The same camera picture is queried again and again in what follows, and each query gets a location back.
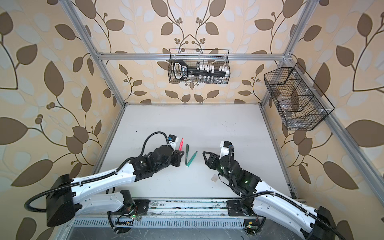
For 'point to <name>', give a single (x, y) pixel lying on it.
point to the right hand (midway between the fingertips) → (205, 154)
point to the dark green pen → (187, 146)
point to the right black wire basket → (301, 104)
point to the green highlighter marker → (191, 160)
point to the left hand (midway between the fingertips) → (182, 151)
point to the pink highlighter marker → (181, 144)
